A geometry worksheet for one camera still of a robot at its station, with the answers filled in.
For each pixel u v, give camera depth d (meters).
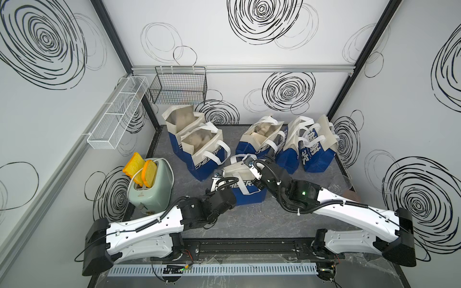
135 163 0.77
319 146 0.87
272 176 0.47
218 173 0.63
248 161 0.58
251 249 0.75
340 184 0.92
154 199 0.73
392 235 0.39
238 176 0.71
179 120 0.89
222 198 0.53
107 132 0.71
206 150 0.78
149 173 0.74
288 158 0.91
